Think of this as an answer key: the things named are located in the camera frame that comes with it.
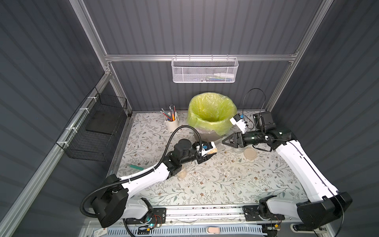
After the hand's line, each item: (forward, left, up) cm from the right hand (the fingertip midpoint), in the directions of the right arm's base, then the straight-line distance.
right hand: (229, 141), depth 69 cm
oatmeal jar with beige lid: (+10, -13, -26) cm, 31 cm away
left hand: (-1, +7, -5) cm, 9 cm away
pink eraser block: (-33, +7, -26) cm, 42 cm away
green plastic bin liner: (+32, +5, -12) cm, 34 cm away
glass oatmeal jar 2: (-7, +23, -23) cm, 33 cm away
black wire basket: (+3, +69, 0) cm, 69 cm away
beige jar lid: (+9, -20, -28) cm, 36 cm away
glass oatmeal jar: (-3, +5, 0) cm, 6 cm away
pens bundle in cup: (+34, +32, -17) cm, 50 cm away
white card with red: (-34, +61, -26) cm, 75 cm away
